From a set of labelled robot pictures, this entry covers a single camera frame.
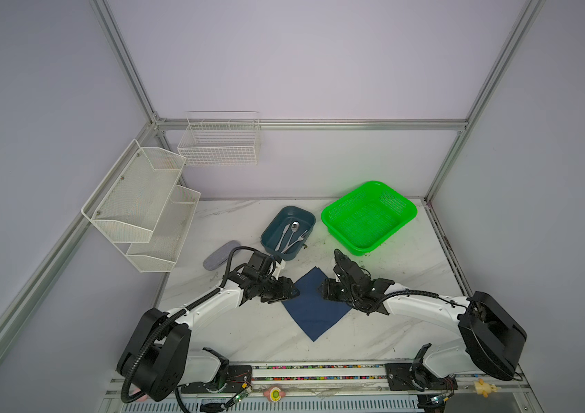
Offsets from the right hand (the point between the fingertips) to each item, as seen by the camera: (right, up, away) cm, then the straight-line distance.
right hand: (319, 290), depth 85 cm
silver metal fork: (-7, +16, +20) cm, 26 cm away
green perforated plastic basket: (+22, +24, +29) cm, 44 cm away
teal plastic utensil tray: (-12, +18, +23) cm, 32 cm away
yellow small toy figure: (+43, -22, -16) cm, 51 cm away
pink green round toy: (-13, -23, -17) cm, 32 cm away
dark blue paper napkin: (-2, -8, +1) cm, 8 cm away
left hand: (-9, -1, -2) cm, 9 cm away
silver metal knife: (-13, +18, +23) cm, 32 cm away
